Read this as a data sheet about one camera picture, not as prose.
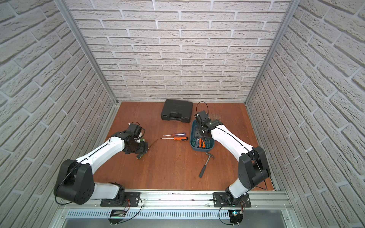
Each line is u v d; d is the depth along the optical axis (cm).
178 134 100
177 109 113
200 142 94
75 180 42
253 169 44
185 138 95
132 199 75
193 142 93
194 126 100
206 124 63
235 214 71
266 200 76
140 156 87
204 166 85
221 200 73
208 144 92
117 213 70
